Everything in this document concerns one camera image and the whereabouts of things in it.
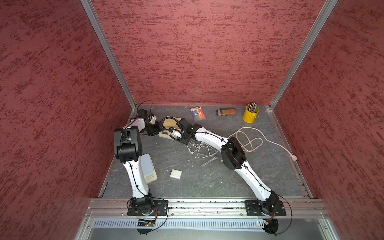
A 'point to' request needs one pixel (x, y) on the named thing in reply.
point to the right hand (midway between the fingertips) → (183, 138)
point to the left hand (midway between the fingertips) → (162, 132)
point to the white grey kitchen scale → (149, 171)
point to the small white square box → (176, 173)
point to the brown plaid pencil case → (221, 112)
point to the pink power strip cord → (293, 157)
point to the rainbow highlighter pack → (198, 113)
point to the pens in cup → (253, 107)
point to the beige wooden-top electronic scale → (171, 130)
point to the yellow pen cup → (248, 116)
